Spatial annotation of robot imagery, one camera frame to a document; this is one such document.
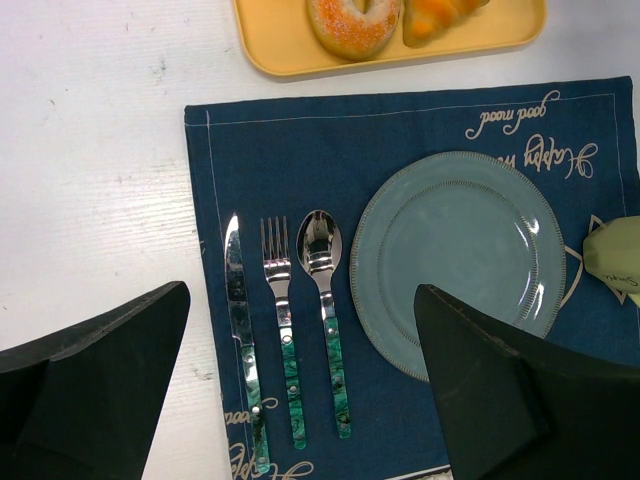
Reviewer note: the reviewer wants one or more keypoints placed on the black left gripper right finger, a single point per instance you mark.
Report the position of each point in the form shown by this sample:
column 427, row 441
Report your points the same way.
column 514, row 406

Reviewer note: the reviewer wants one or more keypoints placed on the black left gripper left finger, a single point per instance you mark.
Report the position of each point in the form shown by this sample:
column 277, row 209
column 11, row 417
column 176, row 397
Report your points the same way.
column 84, row 402

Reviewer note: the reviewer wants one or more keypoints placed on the blue-grey ceramic plate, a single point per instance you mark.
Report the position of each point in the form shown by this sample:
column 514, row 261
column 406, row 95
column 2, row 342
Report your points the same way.
column 473, row 226

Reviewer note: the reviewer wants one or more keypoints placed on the pale green mug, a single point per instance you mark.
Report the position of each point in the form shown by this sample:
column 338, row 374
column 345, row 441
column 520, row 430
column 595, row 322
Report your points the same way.
column 611, row 254

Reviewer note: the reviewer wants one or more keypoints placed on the dark blue placemat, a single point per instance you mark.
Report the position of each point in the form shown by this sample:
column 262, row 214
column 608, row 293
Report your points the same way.
column 576, row 143

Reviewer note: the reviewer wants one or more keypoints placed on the large croissant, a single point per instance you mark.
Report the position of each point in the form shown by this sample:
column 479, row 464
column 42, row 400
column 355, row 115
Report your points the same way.
column 423, row 20

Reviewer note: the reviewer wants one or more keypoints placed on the sugared orange donut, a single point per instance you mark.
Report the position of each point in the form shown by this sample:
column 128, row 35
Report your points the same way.
column 350, row 33

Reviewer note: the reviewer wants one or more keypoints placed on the yellow tray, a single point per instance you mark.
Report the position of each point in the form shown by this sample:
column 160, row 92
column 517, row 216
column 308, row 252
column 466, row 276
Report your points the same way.
column 278, row 40

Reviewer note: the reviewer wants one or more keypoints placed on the knife with green handle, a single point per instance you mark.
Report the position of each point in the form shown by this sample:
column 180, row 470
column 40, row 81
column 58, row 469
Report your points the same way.
column 241, row 327

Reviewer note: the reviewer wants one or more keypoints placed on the fork with green handle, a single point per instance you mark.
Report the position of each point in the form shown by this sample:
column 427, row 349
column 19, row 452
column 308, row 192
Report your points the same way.
column 277, row 270

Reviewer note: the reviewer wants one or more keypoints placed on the spoon with green handle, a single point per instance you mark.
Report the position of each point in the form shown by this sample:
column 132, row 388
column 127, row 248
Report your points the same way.
column 319, row 249

